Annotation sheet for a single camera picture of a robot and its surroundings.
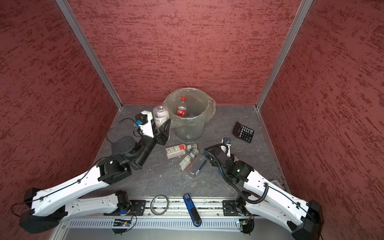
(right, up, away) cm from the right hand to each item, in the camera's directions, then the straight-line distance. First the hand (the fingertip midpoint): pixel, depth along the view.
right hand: (217, 157), depth 78 cm
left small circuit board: (-50, -32, -5) cm, 59 cm away
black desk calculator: (+22, +11, +25) cm, 35 cm away
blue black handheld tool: (-13, -25, -7) cm, 29 cm away
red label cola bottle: (-21, +27, +19) cm, 40 cm away
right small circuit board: (+14, -32, -7) cm, 36 cm away
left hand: (-24, +19, -18) cm, 36 cm away
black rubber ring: (-28, -27, -5) cm, 39 cm away
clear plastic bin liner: (-8, +28, +24) cm, 38 cm away
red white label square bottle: (-24, +1, +11) cm, 26 cm away
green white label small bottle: (-17, -5, +7) cm, 19 cm away
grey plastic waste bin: (-16, +11, +17) cm, 26 cm away
